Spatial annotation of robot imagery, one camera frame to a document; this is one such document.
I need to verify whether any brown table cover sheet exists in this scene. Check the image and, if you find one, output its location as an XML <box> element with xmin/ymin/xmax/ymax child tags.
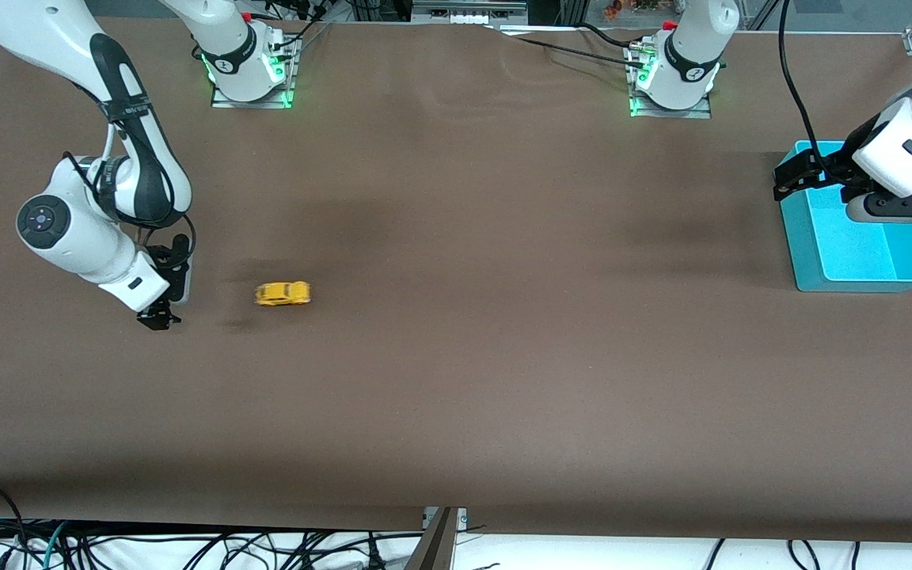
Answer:
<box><xmin>0</xmin><ymin>14</ymin><xmax>912</xmax><ymax>545</ymax></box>

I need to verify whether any short black table cable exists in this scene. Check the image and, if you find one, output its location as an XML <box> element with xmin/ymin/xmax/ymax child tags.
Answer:
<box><xmin>579</xmin><ymin>22</ymin><xmax>643</xmax><ymax>50</ymax></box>

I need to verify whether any teal plastic bin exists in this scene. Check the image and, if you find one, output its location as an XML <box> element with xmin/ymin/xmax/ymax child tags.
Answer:
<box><xmin>777</xmin><ymin>140</ymin><xmax>912</xmax><ymax>294</ymax></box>

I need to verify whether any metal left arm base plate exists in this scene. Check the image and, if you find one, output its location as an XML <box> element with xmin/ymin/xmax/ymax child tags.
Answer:
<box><xmin>629</xmin><ymin>44</ymin><xmax>713</xmax><ymax>120</ymax></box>

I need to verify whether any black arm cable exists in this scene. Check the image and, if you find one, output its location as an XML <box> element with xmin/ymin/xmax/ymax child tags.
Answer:
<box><xmin>778</xmin><ymin>0</ymin><xmax>830</xmax><ymax>171</ymax></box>
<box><xmin>60</xmin><ymin>150</ymin><xmax>198</xmax><ymax>258</ymax></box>

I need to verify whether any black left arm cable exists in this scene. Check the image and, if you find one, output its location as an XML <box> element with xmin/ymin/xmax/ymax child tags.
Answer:
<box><xmin>778</xmin><ymin>0</ymin><xmax>830</xmax><ymax>171</ymax></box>

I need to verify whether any long black table cable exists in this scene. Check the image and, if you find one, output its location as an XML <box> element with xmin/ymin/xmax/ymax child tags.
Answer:
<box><xmin>488</xmin><ymin>26</ymin><xmax>647</xmax><ymax>70</ymax></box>

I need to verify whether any black base cable bundle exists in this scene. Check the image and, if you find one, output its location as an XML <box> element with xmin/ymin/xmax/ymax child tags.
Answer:
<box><xmin>254</xmin><ymin>0</ymin><xmax>334</xmax><ymax>60</ymax></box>

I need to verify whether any teal floor cable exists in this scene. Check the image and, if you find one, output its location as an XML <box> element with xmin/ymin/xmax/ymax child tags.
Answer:
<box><xmin>43</xmin><ymin>521</ymin><xmax>70</xmax><ymax>570</ymax></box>

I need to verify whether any metal table leg profile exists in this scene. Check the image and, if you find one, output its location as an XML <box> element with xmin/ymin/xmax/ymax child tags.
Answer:
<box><xmin>405</xmin><ymin>507</ymin><xmax>469</xmax><ymax>570</ymax></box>

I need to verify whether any grey device box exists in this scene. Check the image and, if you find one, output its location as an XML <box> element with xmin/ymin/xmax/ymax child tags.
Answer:
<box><xmin>411</xmin><ymin>0</ymin><xmax>530</xmax><ymax>26</ymax></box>

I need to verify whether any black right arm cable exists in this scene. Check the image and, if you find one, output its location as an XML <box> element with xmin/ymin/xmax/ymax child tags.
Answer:
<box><xmin>60</xmin><ymin>150</ymin><xmax>198</xmax><ymax>258</ymax></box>

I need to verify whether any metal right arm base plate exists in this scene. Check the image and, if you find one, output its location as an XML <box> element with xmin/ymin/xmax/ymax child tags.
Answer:
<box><xmin>211</xmin><ymin>32</ymin><xmax>298</xmax><ymax>110</ymax></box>

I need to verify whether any yellow beetle toy car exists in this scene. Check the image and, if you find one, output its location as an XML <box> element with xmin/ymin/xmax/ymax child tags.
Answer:
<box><xmin>254</xmin><ymin>280</ymin><xmax>313</xmax><ymax>308</ymax></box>

